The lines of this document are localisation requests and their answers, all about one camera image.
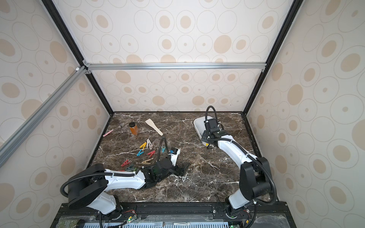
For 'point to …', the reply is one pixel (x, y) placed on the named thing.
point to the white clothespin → (149, 144)
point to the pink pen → (106, 134)
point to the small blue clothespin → (163, 148)
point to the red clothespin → (151, 153)
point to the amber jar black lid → (133, 128)
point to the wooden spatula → (150, 122)
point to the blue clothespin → (139, 153)
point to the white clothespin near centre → (183, 177)
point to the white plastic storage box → (199, 126)
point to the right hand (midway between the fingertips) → (212, 137)
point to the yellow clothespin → (143, 145)
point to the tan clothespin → (146, 162)
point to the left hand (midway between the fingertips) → (188, 162)
